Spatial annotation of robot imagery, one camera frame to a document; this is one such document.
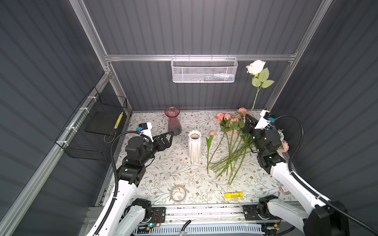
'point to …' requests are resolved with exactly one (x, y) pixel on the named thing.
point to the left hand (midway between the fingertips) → (168, 134)
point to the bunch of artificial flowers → (238, 144)
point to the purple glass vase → (173, 124)
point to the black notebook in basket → (103, 122)
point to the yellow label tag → (235, 195)
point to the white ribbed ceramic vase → (195, 146)
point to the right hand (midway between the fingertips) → (248, 116)
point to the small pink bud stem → (212, 133)
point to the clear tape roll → (178, 193)
